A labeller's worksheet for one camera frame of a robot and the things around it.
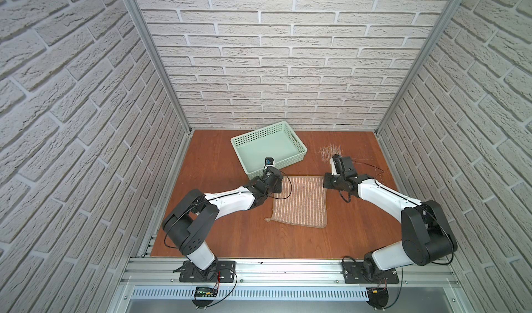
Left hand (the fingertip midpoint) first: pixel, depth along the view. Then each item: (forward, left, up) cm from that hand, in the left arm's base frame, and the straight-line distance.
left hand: (275, 173), depth 91 cm
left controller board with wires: (-44, +26, -11) cm, 52 cm away
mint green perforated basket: (+26, -1, -7) cm, 27 cm away
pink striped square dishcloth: (-10, -13, -9) cm, 18 cm away
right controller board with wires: (-45, -35, -7) cm, 58 cm away
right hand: (-2, -21, -1) cm, 21 cm away
